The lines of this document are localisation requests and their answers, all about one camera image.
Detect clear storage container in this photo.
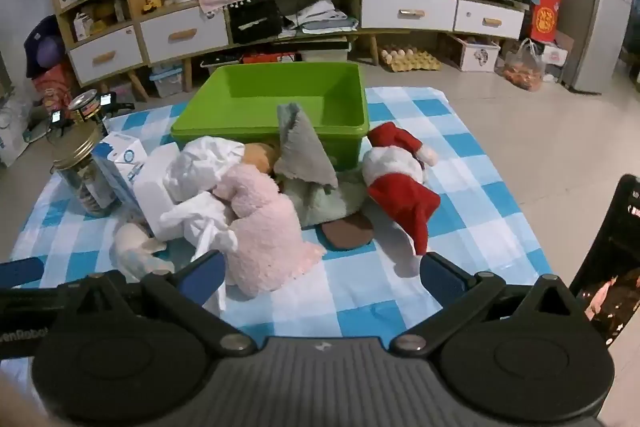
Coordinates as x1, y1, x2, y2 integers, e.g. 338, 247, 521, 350
149, 64, 186, 99

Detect white printed storage box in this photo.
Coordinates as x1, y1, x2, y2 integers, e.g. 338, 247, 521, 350
446, 34, 502, 73

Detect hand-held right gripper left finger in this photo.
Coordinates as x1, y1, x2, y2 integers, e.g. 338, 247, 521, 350
57, 251, 257, 354

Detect tall wooden shelf unit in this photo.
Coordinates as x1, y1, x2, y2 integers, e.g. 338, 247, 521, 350
46, 0, 151, 88

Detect black glossy panel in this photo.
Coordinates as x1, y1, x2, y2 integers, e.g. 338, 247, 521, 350
569, 173, 640, 349

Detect glass jar with gold lid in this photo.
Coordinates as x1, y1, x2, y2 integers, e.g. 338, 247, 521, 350
50, 126, 122, 219

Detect long cabinet with white drawers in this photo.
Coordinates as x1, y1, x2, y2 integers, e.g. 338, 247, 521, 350
136, 0, 532, 68

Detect red bag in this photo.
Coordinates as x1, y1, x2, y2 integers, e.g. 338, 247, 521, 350
31, 61, 77, 114

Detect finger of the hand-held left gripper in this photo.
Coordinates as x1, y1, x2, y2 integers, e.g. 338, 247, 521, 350
0, 257, 47, 293

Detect clear plastic bag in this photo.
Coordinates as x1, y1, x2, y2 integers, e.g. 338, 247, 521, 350
501, 38, 547, 94

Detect blue white checkered blanket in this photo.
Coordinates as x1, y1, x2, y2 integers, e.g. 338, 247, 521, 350
10, 86, 554, 358

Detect grey green fluffy towel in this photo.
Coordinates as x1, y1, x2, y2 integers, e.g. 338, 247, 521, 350
274, 103, 369, 228

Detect green plastic bin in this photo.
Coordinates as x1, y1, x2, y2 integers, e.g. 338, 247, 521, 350
171, 62, 371, 171

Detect pink plush doll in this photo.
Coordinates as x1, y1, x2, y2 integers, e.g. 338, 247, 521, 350
214, 142, 327, 299

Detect egg tray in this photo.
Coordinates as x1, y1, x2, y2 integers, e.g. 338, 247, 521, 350
379, 47, 444, 73

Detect blue white milk carton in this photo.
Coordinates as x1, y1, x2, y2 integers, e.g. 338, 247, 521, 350
91, 132, 149, 219

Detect white container under cabinet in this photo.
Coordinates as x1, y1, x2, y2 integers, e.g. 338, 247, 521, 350
298, 38, 350, 64

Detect small white plush toy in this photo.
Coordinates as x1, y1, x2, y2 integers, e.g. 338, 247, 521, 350
110, 223, 174, 282

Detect grey refrigerator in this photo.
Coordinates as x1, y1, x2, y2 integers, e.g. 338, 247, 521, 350
541, 0, 640, 96

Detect brown round pad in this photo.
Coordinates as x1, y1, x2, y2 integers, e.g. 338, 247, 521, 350
320, 212, 376, 252

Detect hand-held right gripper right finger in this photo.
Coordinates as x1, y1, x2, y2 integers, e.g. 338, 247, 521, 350
389, 252, 586, 354

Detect black box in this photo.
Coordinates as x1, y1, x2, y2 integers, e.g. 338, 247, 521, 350
227, 0, 284, 46

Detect red gift box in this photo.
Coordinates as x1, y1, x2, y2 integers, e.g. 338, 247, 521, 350
528, 0, 565, 44

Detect dark blue bag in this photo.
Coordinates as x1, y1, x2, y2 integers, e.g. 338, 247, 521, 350
24, 13, 69, 78

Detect white cloth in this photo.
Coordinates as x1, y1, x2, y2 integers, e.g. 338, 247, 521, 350
160, 136, 247, 258

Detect folded clothes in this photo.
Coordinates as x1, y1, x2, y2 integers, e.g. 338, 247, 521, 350
279, 0, 361, 36

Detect red white santa plush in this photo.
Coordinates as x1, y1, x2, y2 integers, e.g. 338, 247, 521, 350
362, 122, 442, 256

